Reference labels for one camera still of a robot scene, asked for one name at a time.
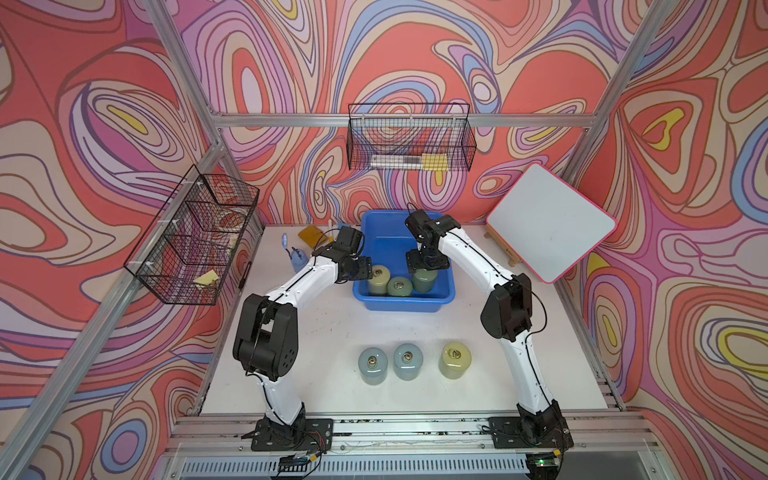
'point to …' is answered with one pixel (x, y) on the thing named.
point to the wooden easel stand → (503, 247)
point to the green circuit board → (293, 463)
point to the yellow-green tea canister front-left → (378, 282)
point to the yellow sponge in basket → (207, 278)
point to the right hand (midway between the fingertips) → (426, 273)
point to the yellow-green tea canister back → (454, 361)
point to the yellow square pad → (312, 236)
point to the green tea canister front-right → (423, 280)
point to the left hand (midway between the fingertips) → (362, 270)
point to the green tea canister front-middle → (399, 286)
